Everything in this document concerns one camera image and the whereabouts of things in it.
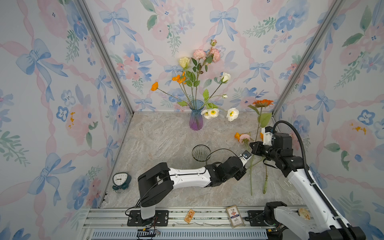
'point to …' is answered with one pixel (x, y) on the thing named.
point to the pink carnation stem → (245, 138)
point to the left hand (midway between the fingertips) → (246, 162)
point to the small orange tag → (189, 216)
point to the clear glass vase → (200, 153)
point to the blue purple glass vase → (196, 119)
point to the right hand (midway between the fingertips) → (250, 142)
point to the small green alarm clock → (121, 180)
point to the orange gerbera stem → (263, 119)
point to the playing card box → (234, 217)
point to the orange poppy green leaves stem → (265, 182)
